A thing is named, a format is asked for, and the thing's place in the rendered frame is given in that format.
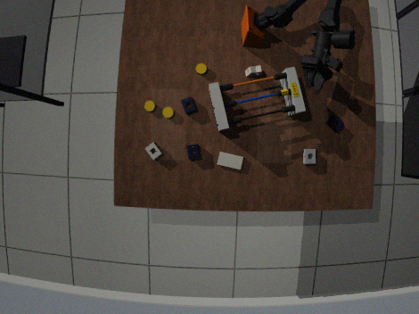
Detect white square block with hole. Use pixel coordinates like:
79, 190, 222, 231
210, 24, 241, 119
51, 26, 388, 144
144, 142, 163, 160

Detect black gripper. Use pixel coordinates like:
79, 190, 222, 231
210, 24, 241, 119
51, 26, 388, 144
300, 45, 333, 94

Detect yellow round disc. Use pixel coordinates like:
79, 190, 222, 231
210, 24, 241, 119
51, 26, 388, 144
195, 63, 207, 75
144, 101, 156, 112
163, 107, 174, 118

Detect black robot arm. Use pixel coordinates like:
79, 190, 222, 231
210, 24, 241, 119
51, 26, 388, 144
253, 0, 355, 72

